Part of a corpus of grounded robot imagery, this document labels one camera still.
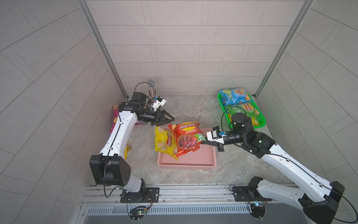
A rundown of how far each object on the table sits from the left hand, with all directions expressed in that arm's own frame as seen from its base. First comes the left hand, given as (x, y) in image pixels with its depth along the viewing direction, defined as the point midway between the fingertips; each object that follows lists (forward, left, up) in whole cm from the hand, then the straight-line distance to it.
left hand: (172, 118), depth 70 cm
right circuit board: (-35, -43, -27) cm, 62 cm away
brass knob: (-5, +28, -26) cm, 39 cm away
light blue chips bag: (+29, -42, -13) cm, 53 cm away
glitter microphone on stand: (+28, +16, -8) cm, 34 cm away
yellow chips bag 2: (+12, -54, -20) cm, 59 cm away
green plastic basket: (+21, -34, -18) cm, 44 cm away
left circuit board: (-37, +15, -25) cm, 47 cm away
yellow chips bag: (-6, +5, -14) cm, 15 cm away
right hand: (-13, -13, +2) cm, 19 cm away
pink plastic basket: (-9, -19, -27) cm, 34 cm away
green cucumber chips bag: (+19, -49, -14) cm, 54 cm away
